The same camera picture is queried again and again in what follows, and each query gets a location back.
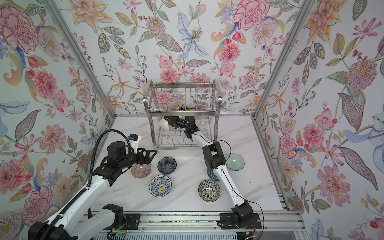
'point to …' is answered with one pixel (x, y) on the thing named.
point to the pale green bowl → (235, 162)
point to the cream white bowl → (165, 124)
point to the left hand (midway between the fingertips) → (152, 151)
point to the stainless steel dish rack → (178, 112)
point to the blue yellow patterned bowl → (160, 185)
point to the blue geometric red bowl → (211, 175)
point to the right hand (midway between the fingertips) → (164, 118)
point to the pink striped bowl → (140, 171)
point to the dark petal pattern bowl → (167, 165)
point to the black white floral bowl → (209, 190)
